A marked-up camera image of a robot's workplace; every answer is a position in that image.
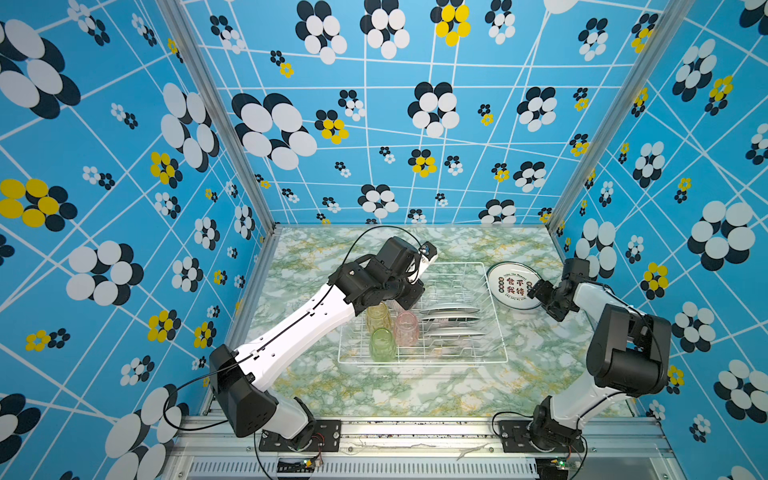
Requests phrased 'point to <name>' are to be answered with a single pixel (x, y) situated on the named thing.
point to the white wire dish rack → (446, 285)
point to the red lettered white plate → (509, 282)
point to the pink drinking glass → (406, 329)
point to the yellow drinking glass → (377, 317)
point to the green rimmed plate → (456, 320)
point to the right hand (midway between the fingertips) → (541, 299)
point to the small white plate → (449, 310)
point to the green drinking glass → (382, 348)
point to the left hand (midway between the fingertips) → (420, 282)
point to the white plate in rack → (453, 331)
